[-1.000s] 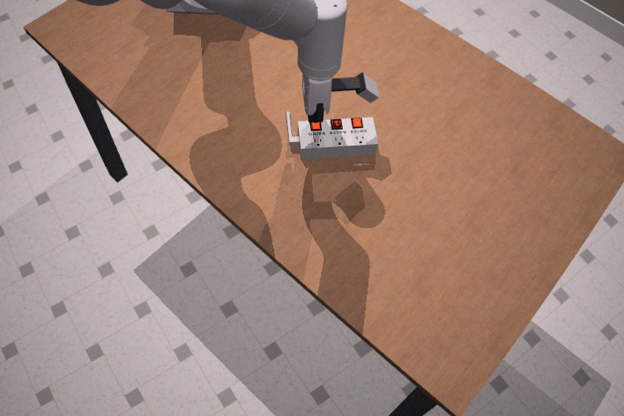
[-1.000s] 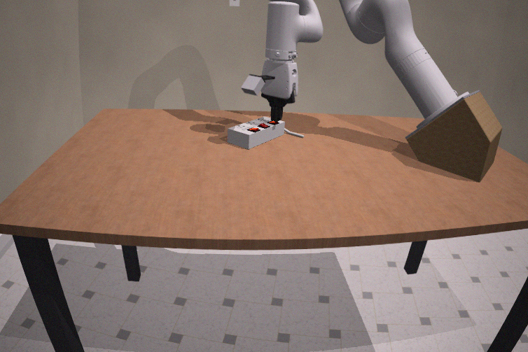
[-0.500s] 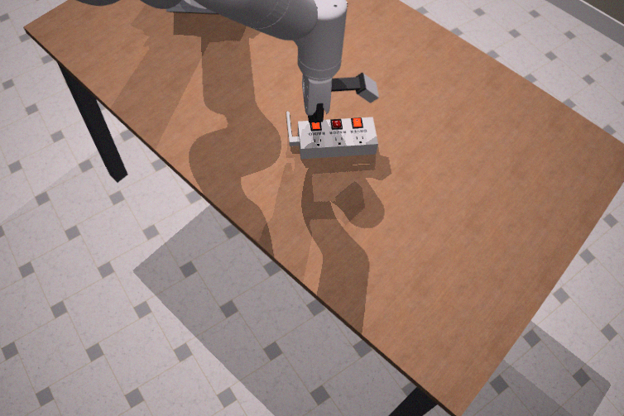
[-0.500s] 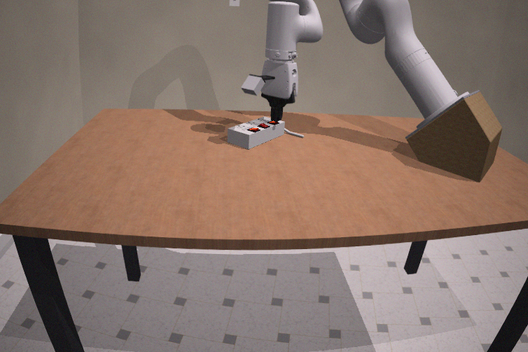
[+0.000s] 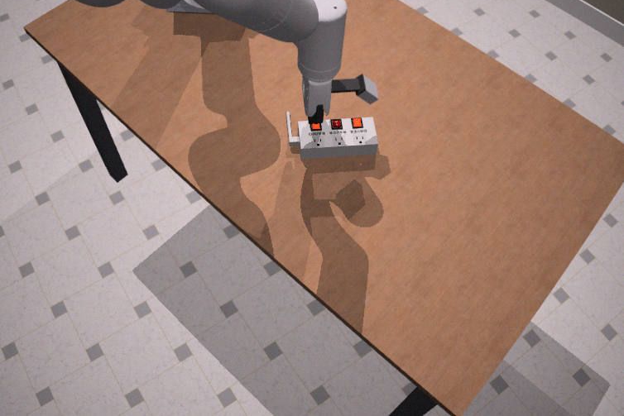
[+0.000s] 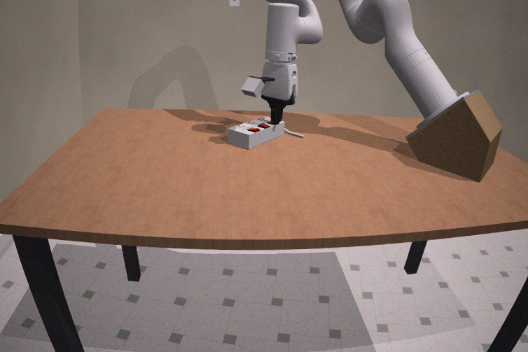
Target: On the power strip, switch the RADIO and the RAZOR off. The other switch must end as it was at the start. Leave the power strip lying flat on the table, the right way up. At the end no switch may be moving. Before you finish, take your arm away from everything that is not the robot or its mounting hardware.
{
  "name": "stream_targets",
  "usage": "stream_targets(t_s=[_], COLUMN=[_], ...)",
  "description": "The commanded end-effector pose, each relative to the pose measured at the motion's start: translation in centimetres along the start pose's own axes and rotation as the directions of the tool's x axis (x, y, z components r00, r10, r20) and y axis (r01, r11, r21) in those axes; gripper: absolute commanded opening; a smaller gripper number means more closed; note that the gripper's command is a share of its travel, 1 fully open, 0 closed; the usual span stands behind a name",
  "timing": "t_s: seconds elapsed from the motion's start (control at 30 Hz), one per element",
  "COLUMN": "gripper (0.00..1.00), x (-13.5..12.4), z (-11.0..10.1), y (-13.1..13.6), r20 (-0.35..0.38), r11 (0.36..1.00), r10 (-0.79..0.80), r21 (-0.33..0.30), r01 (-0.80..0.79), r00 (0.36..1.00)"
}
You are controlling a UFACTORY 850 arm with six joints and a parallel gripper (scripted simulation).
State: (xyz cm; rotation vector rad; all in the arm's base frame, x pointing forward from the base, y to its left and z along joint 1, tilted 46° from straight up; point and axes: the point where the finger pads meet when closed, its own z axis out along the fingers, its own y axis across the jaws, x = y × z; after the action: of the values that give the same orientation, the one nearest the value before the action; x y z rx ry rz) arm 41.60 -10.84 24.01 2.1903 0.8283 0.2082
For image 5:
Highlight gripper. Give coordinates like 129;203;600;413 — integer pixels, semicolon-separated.
302;75;333;124

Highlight white power strip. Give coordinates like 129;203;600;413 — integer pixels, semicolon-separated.
286;111;378;159

